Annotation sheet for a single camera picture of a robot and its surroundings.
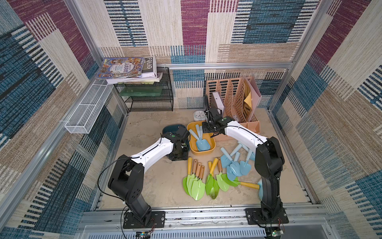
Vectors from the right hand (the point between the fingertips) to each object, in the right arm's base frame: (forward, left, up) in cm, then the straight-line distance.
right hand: (204, 125), depth 95 cm
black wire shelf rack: (+15, +29, +12) cm, 35 cm away
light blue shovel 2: (-6, +2, -11) cm, 13 cm away
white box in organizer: (+13, -10, +7) cm, 18 cm away
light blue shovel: (-7, +3, +6) cm, 9 cm away
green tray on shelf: (+24, +42, +10) cm, 49 cm away
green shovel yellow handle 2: (-34, -3, -9) cm, 35 cm away
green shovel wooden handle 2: (-34, +5, -11) cm, 36 cm away
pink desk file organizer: (+29, -23, +2) cm, 38 cm away
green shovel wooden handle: (-22, +4, -11) cm, 25 cm away
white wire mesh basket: (+3, +73, +7) cm, 74 cm away
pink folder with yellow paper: (+12, -29, +14) cm, 34 cm away
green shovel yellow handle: (-24, +9, -11) cm, 28 cm away
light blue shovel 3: (+2, +4, -8) cm, 9 cm away
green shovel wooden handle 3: (-30, -9, -13) cm, 33 cm away
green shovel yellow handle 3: (-31, -17, -13) cm, 38 cm away
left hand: (-18, +13, -6) cm, 23 cm away
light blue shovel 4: (-22, -17, -12) cm, 31 cm away
